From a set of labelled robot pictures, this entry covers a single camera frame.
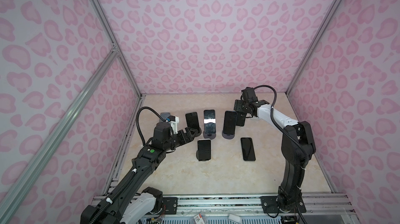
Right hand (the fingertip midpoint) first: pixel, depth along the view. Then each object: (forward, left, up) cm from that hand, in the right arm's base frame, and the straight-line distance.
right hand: (241, 104), depth 97 cm
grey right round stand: (-16, +8, -13) cm, 22 cm away
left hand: (-25, +28, +8) cm, 38 cm away
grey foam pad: (-1, +51, -11) cm, 52 cm away
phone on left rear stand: (-13, +30, -1) cm, 32 cm away
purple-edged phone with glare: (-11, +20, -3) cm, 23 cm away
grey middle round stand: (-16, +20, -13) cm, 28 cm away
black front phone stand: (-28, +27, -14) cm, 41 cm away
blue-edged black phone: (-13, +8, -2) cm, 15 cm away
